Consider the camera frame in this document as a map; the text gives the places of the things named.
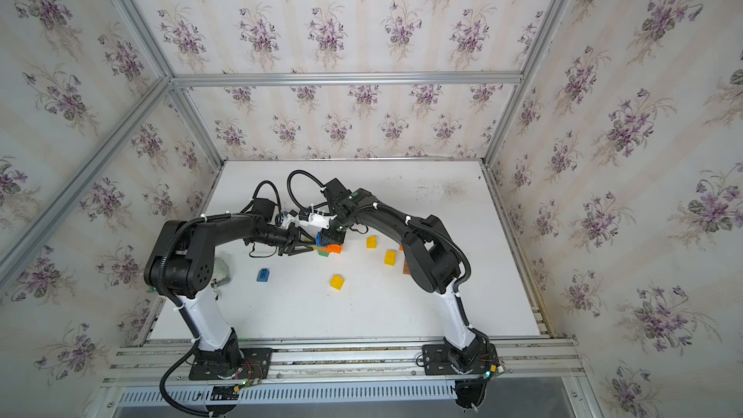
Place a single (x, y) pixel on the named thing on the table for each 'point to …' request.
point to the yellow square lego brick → (371, 242)
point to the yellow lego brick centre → (390, 257)
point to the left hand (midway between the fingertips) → (313, 245)
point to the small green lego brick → (323, 253)
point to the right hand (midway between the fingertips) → (330, 236)
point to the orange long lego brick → (334, 248)
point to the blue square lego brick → (317, 239)
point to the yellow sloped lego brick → (337, 282)
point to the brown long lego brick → (405, 269)
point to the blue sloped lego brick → (263, 275)
